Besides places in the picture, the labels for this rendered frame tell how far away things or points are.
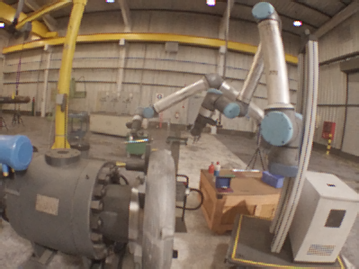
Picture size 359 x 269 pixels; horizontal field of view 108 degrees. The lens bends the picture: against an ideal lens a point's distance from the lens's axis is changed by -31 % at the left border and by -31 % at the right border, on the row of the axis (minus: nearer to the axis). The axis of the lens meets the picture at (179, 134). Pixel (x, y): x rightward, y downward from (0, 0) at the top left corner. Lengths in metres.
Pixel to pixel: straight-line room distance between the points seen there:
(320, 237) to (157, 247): 1.01
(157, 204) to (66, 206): 0.43
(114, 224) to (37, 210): 0.39
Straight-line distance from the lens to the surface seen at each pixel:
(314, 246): 1.41
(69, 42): 4.62
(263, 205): 2.14
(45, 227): 1.02
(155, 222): 0.74
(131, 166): 1.39
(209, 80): 1.42
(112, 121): 7.23
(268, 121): 0.86
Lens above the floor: 1.20
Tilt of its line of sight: 7 degrees down
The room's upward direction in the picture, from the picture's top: 6 degrees clockwise
